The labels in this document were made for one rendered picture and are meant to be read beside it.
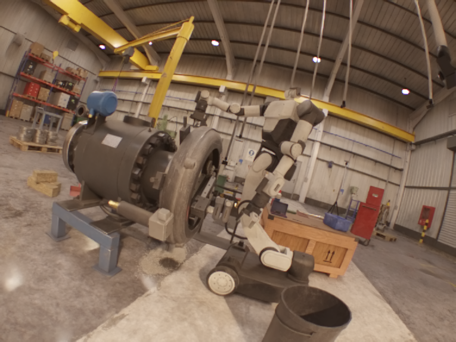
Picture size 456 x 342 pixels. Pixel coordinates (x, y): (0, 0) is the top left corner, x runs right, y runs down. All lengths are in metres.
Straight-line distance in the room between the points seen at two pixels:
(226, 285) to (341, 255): 1.31
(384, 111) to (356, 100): 2.07
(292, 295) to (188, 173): 0.73
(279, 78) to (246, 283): 12.74
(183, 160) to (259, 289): 0.90
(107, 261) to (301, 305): 1.04
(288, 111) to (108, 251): 1.34
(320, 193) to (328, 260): 10.08
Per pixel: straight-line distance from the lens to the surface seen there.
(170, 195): 0.98
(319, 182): 12.13
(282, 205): 2.15
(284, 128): 1.34
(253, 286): 1.37
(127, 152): 1.23
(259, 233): 1.41
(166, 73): 5.18
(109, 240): 1.21
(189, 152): 1.00
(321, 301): 1.06
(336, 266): 2.29
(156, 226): 0.96
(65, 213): 1.45
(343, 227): 2.32
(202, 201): 1.17
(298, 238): 2.05
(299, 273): 1.49
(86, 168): 1.44
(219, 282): 1.35
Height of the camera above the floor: 0.78
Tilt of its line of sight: 1 degrees down
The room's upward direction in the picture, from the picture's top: 16 degrees clockwise
